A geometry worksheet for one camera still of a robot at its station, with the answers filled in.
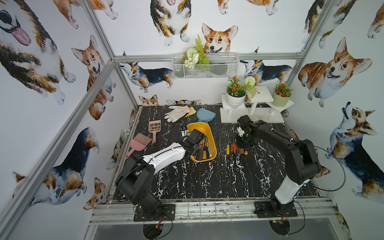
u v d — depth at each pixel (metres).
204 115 1.14
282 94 0.93
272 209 0.69
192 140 0.69
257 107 1.07
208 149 0.95
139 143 1.00
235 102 0.93
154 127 1.10
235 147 0.93
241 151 0.92
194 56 0.79
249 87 0.90
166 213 0.74
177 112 1.16
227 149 0.95
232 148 0.95
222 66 0.93
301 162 0.48
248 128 0.68
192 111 1.17
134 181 0.44
